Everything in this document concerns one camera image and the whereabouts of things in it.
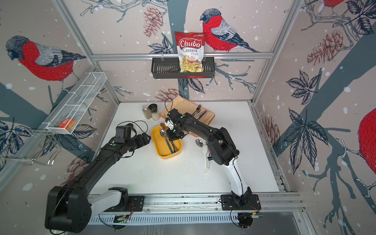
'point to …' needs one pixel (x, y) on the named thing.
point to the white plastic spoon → (205, 149)
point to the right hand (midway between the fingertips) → (168, 139)
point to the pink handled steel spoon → (199, 142)
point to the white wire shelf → (71, 112)
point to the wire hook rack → (28, 144)
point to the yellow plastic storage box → (161, 146)
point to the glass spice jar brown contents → (147, 111)
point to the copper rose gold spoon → (163, 125)
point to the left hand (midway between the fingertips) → (148, 136)
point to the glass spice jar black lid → (152, 107)
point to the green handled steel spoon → (163, 133)
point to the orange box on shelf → (67, 124)
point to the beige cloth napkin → (189, 133)
